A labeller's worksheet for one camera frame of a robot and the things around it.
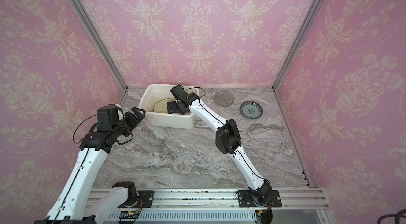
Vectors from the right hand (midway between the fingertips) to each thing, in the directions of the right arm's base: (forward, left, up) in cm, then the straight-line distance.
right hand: (175, 108), depth 94 cm
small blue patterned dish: (+6, -49, -13) cm, 51 cm away
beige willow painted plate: (+7, +11, -6) cm, 14 cm away
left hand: (-14, +12, +13) cm, 23 cm away
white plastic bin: (+10, +17, +2) cm, 20 cm away
